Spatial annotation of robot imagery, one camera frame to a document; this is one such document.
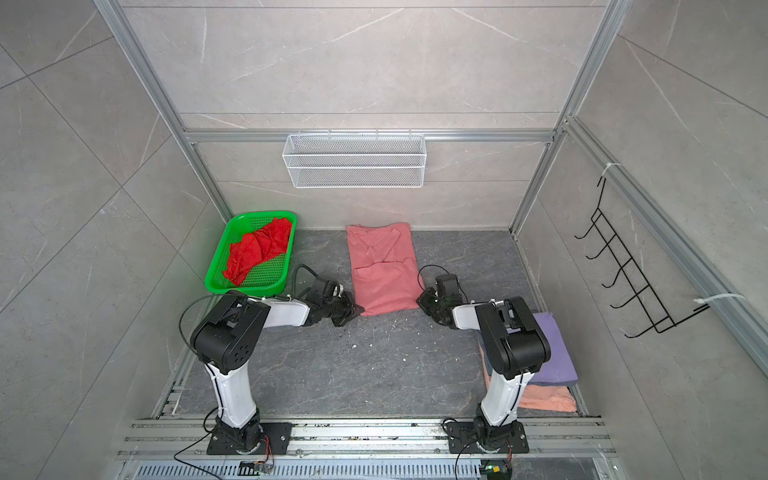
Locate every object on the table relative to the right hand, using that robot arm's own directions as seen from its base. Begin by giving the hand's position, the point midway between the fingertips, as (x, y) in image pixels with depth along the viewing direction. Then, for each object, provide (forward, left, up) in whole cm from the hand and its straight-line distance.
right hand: (416, 295), depth 100 cm
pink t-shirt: (+11, +11, +3) cm, 15 cm away
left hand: (-4, +17, +2) cm, 17 cm away
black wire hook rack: (-19, -46, +32) cm, 59 cm away
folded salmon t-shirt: (-33, -31, +1) cm, 46 cm away
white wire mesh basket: (+36, +20, +30) cm, 51 cm away
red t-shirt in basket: (+17, +59, +6) cm, 62 cm away
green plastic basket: (+7, +53, +2) cm, 54 cm away
